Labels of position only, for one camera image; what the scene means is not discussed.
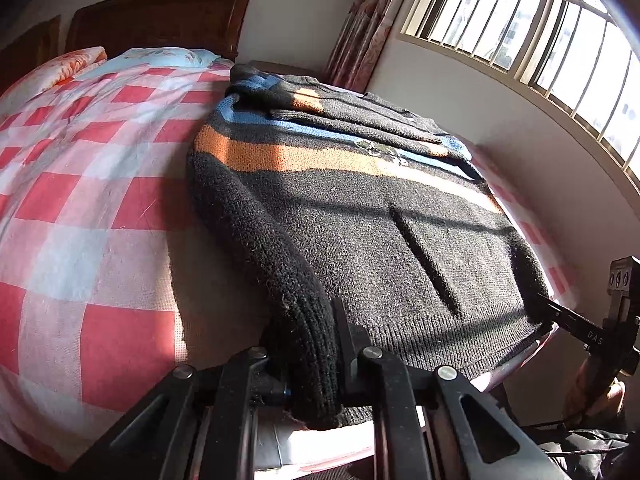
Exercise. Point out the person's right hand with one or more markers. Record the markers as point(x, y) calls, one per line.
point(616, 397)

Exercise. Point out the barred window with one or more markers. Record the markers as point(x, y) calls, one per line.
point(500, 10)

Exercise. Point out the pink floral curtain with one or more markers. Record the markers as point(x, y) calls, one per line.
point(365, 35)

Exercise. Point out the small wooden headboard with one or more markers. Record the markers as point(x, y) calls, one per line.
point(30, 55)

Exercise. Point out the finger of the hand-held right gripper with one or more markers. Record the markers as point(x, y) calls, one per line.
point(575, 325)

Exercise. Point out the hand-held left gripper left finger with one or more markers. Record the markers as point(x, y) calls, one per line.
point(240, 390)

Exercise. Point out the person's dark jacket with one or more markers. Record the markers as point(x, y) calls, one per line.
point(590, 452)

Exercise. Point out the large wooden headboard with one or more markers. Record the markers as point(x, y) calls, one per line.
point(160, 20)

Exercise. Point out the blue floral pillow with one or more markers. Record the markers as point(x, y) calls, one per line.
point(165, 56)

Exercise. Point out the wooden nightstand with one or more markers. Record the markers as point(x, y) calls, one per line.
point(290, 67)

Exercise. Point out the red white checkered blanket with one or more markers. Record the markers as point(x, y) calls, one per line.
point(100, 260)

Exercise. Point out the pink floral pillow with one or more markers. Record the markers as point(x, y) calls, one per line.
point(60, 67)

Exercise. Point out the dark striped knit sweater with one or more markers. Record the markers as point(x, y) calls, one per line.
point(375, 240)

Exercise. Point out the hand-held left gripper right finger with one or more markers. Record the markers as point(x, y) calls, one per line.
point(350, 350)

